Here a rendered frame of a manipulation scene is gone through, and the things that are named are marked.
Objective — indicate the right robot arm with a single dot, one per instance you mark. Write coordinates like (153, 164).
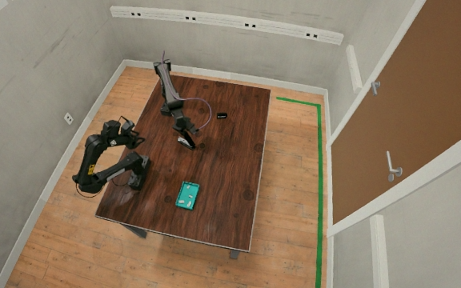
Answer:
(133, 161)

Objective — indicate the teal shallow tray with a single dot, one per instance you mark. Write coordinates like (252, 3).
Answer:
(184, 195)

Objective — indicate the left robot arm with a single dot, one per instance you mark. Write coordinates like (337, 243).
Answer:
(176, 105)

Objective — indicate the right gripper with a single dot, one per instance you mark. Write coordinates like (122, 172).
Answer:
(129, 140)

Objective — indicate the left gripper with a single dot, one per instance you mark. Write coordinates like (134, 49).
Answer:
(188, 125)

